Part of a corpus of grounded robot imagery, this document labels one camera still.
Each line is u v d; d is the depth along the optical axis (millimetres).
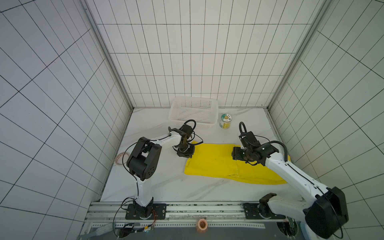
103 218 717
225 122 1012
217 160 906
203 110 1175
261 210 661
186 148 808
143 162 497
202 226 599
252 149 605
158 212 723
